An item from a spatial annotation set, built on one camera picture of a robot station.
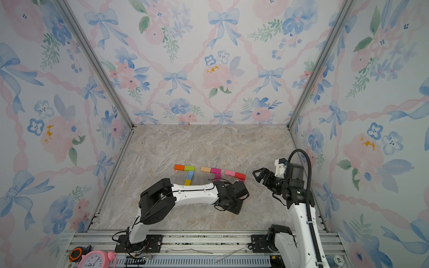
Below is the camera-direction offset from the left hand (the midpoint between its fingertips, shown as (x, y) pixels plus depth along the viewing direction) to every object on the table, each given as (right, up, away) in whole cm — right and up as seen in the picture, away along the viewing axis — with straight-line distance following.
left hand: (241, 210), depth 82 cm
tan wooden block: (-18, +18, +16) cm, 30 cm away
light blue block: (-27, +15, +12) cm, 33 cm away
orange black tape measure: (-70, -13, -13) cm, 72 cm away
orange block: (-34, +19, +16) cm, 42 cm away
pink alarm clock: (-61, -15, -13) cm, 64 cm away
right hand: (+9, +18, -5) cm, 20 cm away
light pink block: (-4, +16, +14) cm, 21 cm away
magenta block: (-14, +17, +16) cm, 27 cm away
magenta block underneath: (-11, +14, +13) cm, 22 cm away
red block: (+2, +14, +13) cm, 19 cm away
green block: (-28, +18, +15) cm, 37 cm away
